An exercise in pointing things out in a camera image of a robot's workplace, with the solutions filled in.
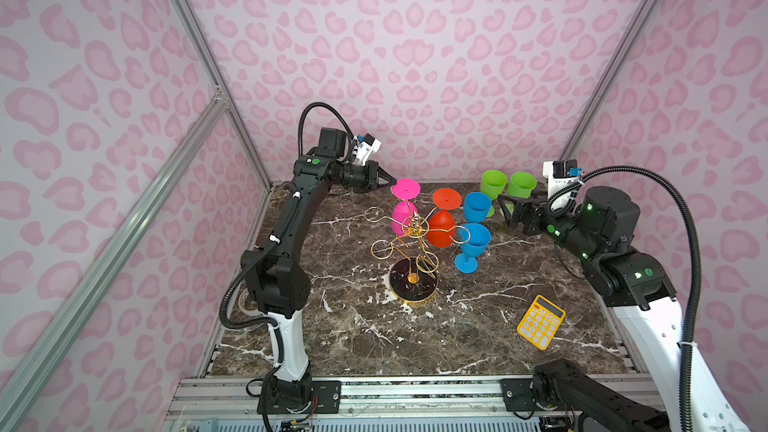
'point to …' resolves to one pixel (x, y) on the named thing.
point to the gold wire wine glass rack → (412, 276)
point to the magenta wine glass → (406, 190)
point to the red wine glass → (441, 226)
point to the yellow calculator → (541, 322)
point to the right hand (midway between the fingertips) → (517, 192)
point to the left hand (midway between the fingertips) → (396, 177)
